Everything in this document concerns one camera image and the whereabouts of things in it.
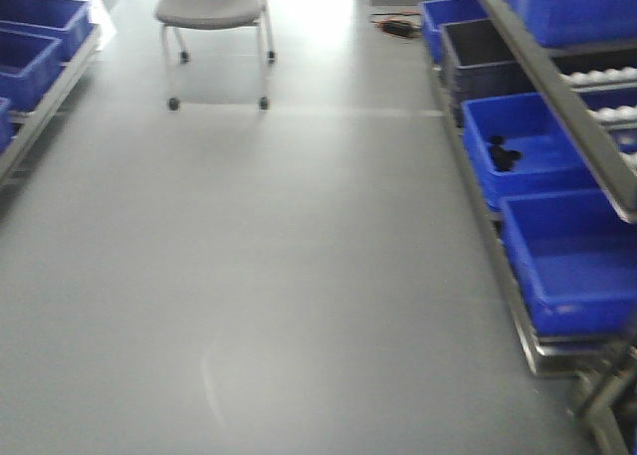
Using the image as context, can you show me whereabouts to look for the black parts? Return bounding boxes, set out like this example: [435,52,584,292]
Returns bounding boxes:
[486,134,524,173]

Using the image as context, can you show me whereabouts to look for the dark plastic bin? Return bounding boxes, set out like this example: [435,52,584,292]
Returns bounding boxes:
[440,19,536,127]

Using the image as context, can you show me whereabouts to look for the grey chair on castors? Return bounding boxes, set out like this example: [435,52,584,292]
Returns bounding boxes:
[154,0,277,112]

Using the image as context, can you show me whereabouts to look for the row of blue bins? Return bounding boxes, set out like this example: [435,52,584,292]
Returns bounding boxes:
[0,0,95,152]
[420,0,637,338]

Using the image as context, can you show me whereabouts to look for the steel roller rack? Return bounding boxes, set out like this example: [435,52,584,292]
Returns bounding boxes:
[422,0,637,455]

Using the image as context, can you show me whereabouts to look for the orange and black floor cable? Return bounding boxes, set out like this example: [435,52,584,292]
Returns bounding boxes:
[368,10,424,41]

